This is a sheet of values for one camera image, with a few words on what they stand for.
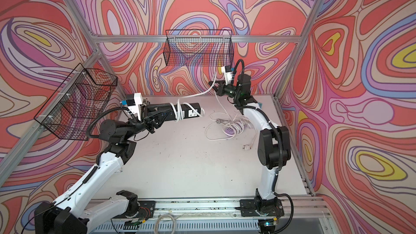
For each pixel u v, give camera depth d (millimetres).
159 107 567
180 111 562
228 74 749
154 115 533
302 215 734
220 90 752
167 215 710
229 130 937
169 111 555
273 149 502
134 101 495
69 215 377
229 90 750
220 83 774
